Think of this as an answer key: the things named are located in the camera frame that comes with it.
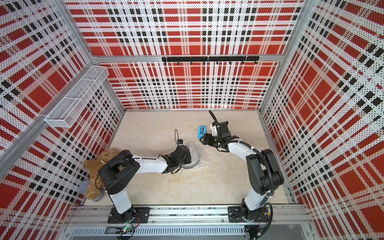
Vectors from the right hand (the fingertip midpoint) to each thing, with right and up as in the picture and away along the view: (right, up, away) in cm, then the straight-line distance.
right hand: (205, 140), depth 91 cm
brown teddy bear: (-62, -14, -11) cm, 65 cm away
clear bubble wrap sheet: (-4, -11, +1) cm, 11 cm away
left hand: (-9, -11, +3) cm, 15 cm away
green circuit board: (-37, -40, -23) cm, 59 cm away
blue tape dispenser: (-3, +5, +13) cm, 14 cm away
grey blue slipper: (-66, -24, -13) cm, 71 cm away
